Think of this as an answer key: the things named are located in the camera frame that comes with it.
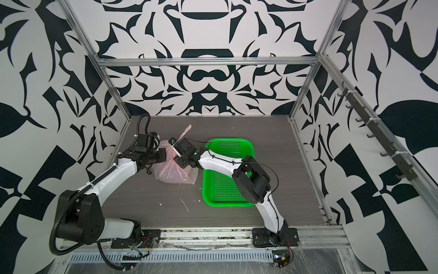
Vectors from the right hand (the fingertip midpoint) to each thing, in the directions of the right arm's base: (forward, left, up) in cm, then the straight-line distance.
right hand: (181, 154), depth 90 cm
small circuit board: (-44, -44, -12) cm, 64 cm away
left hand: (0, +8, +3) cm, 8 cm away
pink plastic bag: (-10, +3, -1) cm, 10 cm away
